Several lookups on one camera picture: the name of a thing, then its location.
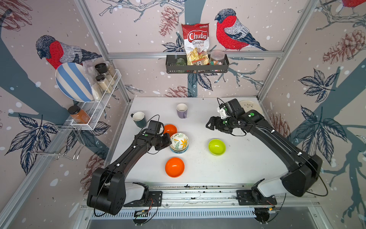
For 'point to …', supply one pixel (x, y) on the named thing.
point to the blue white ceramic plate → (249, 105)
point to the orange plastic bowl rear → (170, 129)
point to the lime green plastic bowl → (217, 147)
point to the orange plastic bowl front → (174, 167)
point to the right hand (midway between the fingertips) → (211, 125)
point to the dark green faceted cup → (139, 119)
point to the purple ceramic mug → (181, 109)
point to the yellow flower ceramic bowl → (179, 141)
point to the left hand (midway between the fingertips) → (174, 138)
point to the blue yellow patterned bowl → (179, 151)
